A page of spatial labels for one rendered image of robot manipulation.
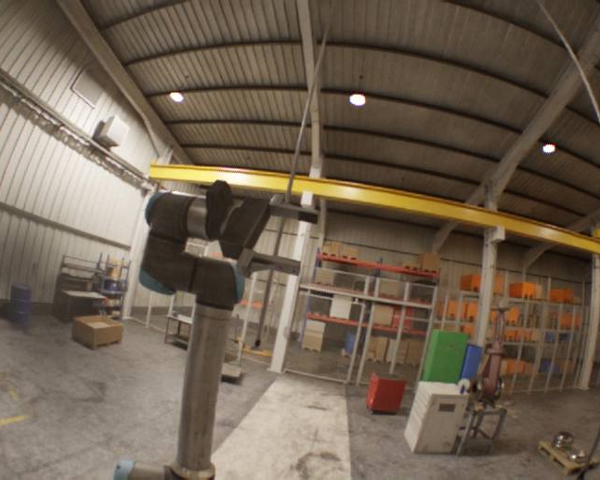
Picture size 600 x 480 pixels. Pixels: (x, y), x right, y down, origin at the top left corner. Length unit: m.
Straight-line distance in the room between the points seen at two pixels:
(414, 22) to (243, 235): 6.41
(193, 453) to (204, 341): 0.28
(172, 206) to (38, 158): 7.81
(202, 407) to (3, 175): 7.59
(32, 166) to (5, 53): 3.03
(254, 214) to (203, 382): 0.37
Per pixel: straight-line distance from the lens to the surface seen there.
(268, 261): 0.46
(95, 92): 9.32
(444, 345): 8.22
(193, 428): 0.68
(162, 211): 0.59
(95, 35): 9.37
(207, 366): 0.62
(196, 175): 9.69
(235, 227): 0.51
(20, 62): 8.30
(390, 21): 6.66
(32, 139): 8.19
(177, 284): 0.59
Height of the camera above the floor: 2.46
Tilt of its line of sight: 10 degrees up
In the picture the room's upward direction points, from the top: 11 degrees clockwise
